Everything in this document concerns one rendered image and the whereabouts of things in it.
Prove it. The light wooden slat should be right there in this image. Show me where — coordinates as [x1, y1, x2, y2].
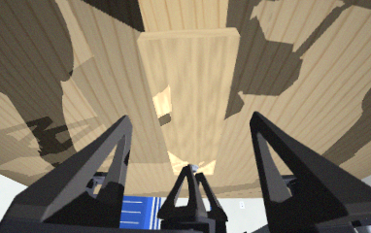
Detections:
[137, 27, 241, 175]

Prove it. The pale yellow flat bar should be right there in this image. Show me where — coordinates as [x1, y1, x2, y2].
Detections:
[138, 0, 228, 32]

